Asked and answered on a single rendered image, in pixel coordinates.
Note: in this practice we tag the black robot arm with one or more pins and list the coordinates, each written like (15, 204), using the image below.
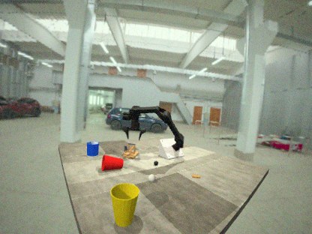
(134, 114)

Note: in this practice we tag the blue cup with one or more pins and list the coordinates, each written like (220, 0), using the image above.
(92, 149)

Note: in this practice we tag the yellow plastic cup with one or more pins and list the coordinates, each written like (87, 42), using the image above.
(124, 202)

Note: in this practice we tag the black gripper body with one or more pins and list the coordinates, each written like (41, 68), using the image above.
(134, 127)

